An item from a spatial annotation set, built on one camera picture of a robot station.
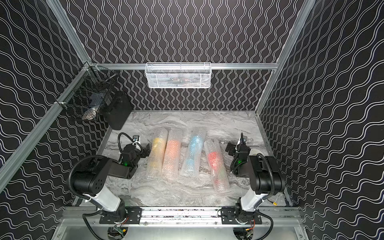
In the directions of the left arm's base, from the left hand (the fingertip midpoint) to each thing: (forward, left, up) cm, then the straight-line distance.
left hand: (140, 141), depth 94 cm
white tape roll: (+2, -74, -5) cm, 74 cm away
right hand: (+4, -62, -1) cm, 63 cm away
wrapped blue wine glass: (-15, -33, 0) cm, 36 cm away
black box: (+21, +20, +7) cm, 30 cm away
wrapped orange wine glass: (-8, -21, +1) cm, 23 cm away
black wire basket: (+18, +35, +19) cm, 43 cm away
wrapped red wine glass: (-18, -49, +2) cm, 52 cm away
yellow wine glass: (-4, -13, +1) cm, 13 cm away
